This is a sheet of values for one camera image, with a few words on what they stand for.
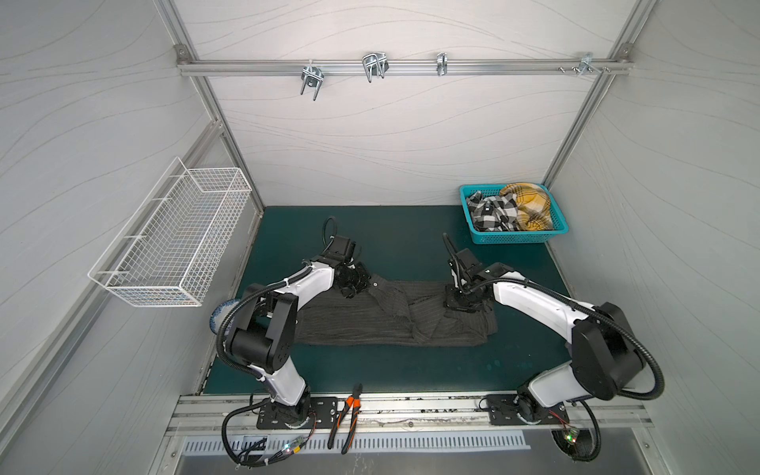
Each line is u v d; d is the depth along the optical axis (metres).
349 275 0.80
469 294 0.64
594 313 0.46
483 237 1.04
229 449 0.67
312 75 0.79
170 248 0.69
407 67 0.79
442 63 0.78
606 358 0.43
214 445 0.69
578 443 0.72
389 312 0.89
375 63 0.76
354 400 0.75
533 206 1.05
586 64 0.77
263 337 0.46
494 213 1.06
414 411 0.75
